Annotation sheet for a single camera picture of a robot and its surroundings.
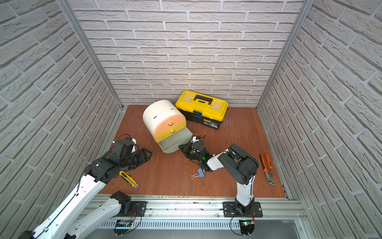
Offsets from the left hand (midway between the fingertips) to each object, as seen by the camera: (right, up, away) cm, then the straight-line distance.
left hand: (151, 152), depth 74 cm
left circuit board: (-14, -36, -3) cm, 38 cm away
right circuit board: (+48, -36, -3) cm, 60 cm away
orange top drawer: (+7, +16, +9) cm, 19 cm away
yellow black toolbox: (+28, +24, +23) cm, 43 cm away
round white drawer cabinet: (-2, +23, +14) cm, 27 cm away
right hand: (+13, 0, +16) cm, 20 cm away
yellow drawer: (+3, +8, +13) cm, 15 cm away
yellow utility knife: (-16, -15, +9) cm, 24 cm away
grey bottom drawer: (+8, +2, +16) cm, 18 cm away
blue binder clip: (+25, -15, +11) cm, 32 cm away
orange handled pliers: (+66, -16, +11) cm, 69 cm away
